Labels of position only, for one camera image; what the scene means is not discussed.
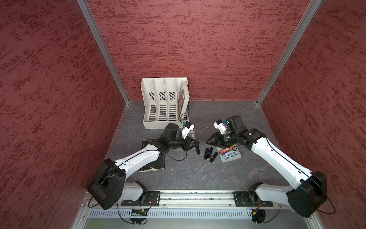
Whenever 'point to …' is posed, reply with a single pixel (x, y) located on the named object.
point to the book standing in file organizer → (183, 98)
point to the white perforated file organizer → (160, 98)
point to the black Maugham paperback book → (158, 164)
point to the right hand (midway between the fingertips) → (208, 146)
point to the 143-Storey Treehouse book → (226, 154)
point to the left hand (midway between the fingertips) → (196, 144)
